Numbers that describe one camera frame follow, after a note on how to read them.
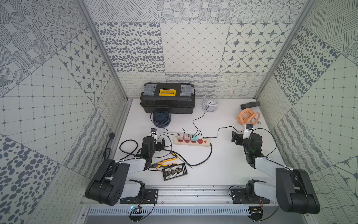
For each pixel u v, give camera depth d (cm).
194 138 89
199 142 93
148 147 69
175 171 82
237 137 81
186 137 89
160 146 82
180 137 90
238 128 101
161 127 99
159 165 84
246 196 73
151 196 73
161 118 100
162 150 86
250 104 116
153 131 80
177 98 98
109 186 42
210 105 108
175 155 88
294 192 41
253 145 68
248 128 78
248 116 95
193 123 104
